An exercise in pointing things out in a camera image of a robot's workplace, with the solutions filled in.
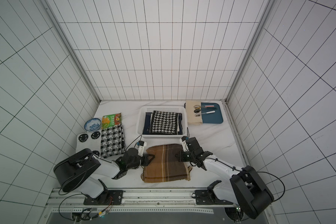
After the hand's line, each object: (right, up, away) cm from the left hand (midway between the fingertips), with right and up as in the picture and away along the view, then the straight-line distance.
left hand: (152, 158), depth 88 cm
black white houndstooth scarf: (+7, +22, +9) cm, 25 cm away
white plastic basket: (+19, +32, +15) cm, 40 cm away
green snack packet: (-36, +23, +16) cm, 46 cm away
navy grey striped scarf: (-5, +21, +12) cm, 25 cm away
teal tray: (+48, +26, +19) cm, 57 cm away
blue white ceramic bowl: (-48, +20, +15) cm, 54 cm away
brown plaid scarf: (+8, -2, -6) cm, 11 cm away
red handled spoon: (+35, +35, +27) cm, 56 cm away
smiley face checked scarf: (-32, +10, +2) cm, 33 cm away
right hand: (+12, +2, -2) cm, 13 cm away
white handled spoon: (+34, +28, +22) cm, 50 cm away
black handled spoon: (+34, +31, +23) cm, 52 cm away
